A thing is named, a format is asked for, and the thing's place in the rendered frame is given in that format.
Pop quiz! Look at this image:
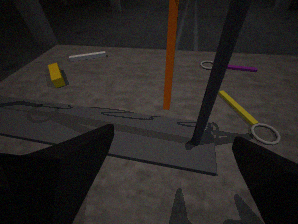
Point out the grey loop with yellow handle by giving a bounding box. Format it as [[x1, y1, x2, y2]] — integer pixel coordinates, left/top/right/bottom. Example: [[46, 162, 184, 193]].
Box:
[[218, 90, 281, 145]]

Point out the grey flat bar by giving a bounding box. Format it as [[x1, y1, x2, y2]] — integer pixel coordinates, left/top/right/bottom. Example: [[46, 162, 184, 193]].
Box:
[[69, 51, 106, 62]]

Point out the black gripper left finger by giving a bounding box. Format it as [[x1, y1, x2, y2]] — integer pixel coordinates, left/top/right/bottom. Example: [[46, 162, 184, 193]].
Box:
[[0, 124, 114, 224]]

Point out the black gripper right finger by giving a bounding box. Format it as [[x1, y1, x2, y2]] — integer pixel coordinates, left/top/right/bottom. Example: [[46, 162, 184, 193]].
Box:
[[232, 137, 298, 224]]

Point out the yellow rectangular block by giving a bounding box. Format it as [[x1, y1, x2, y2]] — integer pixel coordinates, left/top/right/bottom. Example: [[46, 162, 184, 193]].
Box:
[[48, 63, 65, 88]]

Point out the orange handle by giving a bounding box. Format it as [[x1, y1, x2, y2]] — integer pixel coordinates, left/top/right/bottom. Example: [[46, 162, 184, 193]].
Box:
[[163, 0, 179, 110]]

